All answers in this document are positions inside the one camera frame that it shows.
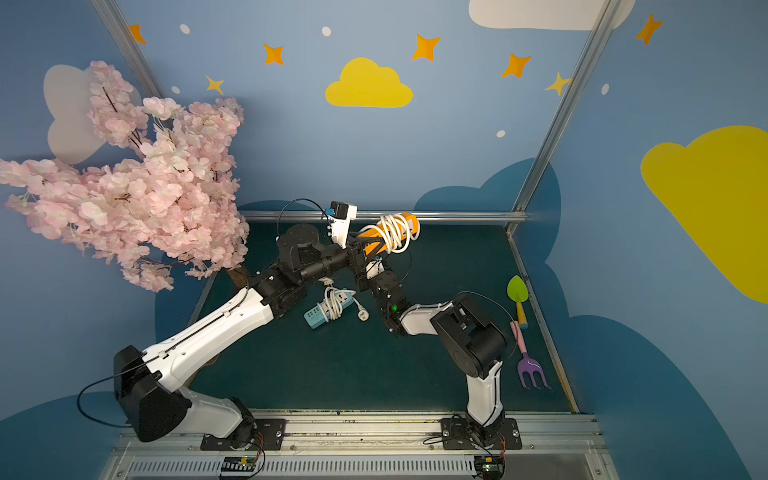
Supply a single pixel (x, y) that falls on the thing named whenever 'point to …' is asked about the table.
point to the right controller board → (490, 467)
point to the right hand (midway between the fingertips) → (366, 254)
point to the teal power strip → (316, 317)
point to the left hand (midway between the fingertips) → (380, 233)
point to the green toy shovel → (518, 292)
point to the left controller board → (240, 464)
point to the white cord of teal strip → (331, 309)
